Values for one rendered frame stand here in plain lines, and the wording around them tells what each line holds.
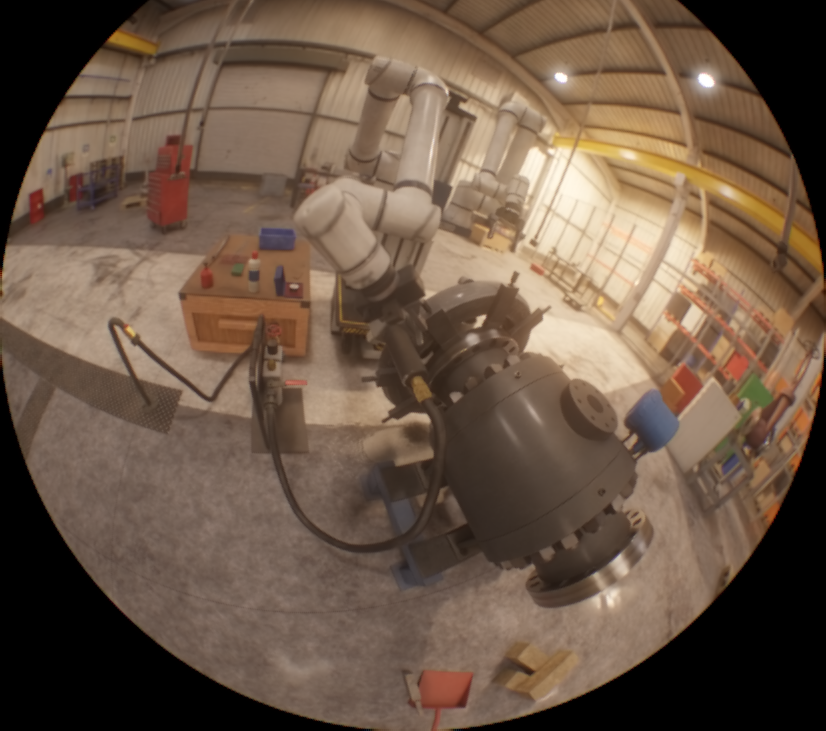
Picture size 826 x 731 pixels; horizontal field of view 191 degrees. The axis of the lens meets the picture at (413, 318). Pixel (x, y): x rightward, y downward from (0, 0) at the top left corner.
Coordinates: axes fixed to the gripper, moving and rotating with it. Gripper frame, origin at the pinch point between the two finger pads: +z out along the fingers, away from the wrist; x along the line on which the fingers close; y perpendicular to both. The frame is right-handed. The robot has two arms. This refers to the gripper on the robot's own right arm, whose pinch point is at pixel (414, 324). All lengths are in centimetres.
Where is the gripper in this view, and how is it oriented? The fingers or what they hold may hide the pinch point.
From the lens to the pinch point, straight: 54.9
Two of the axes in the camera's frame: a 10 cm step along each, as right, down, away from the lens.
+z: 4.6, 5.7, 6.8
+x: 8.8, -4.0, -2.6
